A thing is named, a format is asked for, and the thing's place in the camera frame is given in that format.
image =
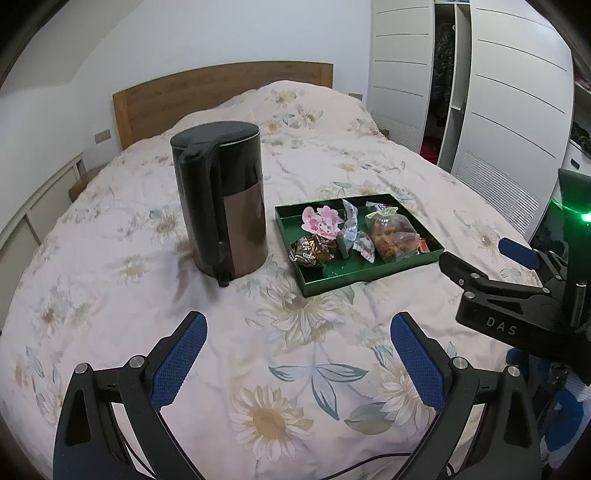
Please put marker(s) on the white slatted cabinet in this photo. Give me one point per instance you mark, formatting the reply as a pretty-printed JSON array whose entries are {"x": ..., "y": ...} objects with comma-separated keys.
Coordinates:
[{"x": 23, "y": 217}]

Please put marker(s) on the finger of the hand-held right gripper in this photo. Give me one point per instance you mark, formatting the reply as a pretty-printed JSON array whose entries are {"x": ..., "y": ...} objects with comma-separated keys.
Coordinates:
[
  {"x": 461, "y": 272},
  {"x": 517, "y": 249}
]

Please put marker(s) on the red candy packet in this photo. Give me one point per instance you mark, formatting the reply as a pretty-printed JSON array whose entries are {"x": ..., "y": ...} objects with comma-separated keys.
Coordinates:
[{"x": 422, "y": 246}]

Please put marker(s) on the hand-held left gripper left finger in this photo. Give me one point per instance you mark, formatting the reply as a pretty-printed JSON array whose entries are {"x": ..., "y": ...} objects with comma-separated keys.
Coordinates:
[{"x": 178, "y": 362}]

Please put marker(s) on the long light blue snack packet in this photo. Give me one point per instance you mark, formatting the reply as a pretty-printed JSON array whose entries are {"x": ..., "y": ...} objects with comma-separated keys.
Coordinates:
[{"x": 350, "y": 217}]

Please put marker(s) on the small green snack packet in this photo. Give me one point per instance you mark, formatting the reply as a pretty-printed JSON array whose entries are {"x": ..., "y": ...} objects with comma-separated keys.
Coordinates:
[{"x": 385, "y": 211}]

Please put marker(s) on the wooden nightstand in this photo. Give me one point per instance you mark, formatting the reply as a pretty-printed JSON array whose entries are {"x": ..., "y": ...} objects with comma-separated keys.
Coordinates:
[{"x": 81, "y": 184}]

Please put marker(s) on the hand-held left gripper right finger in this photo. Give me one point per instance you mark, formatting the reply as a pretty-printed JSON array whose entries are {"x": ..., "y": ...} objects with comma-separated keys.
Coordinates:
[{"x": 418, "y": 362}]

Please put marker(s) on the wooden headboard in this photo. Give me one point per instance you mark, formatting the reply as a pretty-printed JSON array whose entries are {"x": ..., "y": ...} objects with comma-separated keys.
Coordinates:
[{"x": 184, "y": 92}]

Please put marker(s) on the small clear pink packet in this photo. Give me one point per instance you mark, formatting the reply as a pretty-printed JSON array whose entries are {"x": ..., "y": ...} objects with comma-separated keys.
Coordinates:
[{"x": 358, "y": 244}]

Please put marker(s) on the clear bag of mixed snacks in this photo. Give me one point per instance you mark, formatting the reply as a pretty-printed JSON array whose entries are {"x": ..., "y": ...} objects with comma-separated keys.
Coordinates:
[{"x": 392, "y": 235}]

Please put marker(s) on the wall outlet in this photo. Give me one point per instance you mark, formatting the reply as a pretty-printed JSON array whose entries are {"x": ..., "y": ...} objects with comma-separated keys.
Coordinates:
[{"x": 102, "y": 136}]

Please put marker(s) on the floral blanket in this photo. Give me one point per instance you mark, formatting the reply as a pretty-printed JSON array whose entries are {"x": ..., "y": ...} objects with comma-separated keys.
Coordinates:
[{"x": 138, "y": 277}]

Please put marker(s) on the brown oat snack packet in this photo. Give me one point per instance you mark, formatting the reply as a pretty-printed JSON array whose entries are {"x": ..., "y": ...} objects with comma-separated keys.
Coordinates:
[{"x": 314, "y": 251}]

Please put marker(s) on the black brown electric kettle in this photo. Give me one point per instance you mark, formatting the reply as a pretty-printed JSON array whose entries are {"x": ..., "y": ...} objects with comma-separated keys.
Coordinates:
[{"x": 231, "y": 184}]

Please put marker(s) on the white wardrobe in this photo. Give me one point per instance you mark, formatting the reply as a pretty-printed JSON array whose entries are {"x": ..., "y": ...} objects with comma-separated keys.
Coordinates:
[{"x": 508, "y": 69}]

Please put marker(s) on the green tray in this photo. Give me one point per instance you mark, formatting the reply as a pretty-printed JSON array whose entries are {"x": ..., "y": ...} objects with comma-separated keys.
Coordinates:
[{"x": 351, "y": 277}]

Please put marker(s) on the pink cartoon snack packet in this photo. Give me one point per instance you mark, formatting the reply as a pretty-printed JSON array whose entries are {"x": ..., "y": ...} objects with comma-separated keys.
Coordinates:
[{"x": 321, "y": 224}]

